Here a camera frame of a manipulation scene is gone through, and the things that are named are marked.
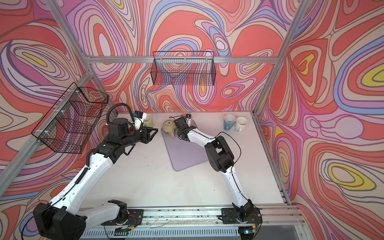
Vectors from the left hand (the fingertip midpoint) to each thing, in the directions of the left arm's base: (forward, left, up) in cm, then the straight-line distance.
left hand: (156, 128), depth 75 cm
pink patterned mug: (+18, -13, -8) cm, 24 cm away
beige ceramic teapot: (+18, -2, -20) cm, 27 cm away
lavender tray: (0, -12, -27) cm, 29 cm away
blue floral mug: (+21, -44, -19) cm, 52 cm away
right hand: (+17, -13, -25) cm, 33 cm away
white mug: (+19, -51, -19) cm, 58 cm away
